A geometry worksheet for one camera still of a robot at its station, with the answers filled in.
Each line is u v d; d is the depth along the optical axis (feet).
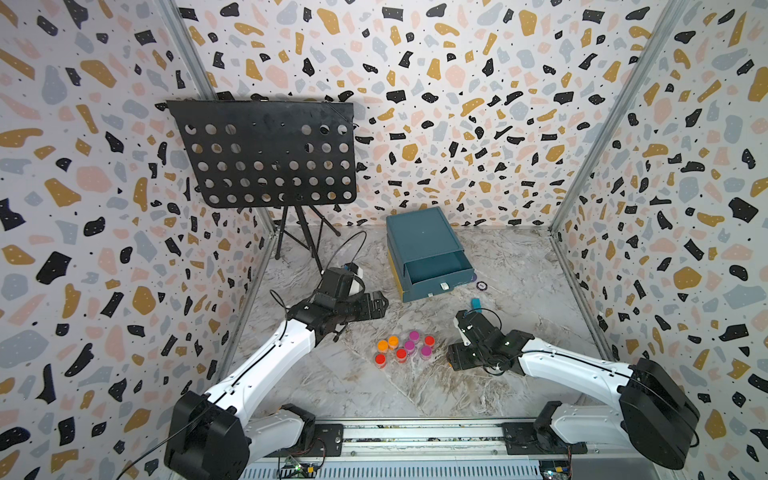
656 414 1.37
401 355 2.82
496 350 2.08
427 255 2.83
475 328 2.16
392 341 2.89
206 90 2.68
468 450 2.40
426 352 2.85
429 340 2.92
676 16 2.34
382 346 2.89
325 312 1.91
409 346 2.89
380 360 2.80
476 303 3.25
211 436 1.25
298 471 2.31
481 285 3.47
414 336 2.95
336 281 1.99
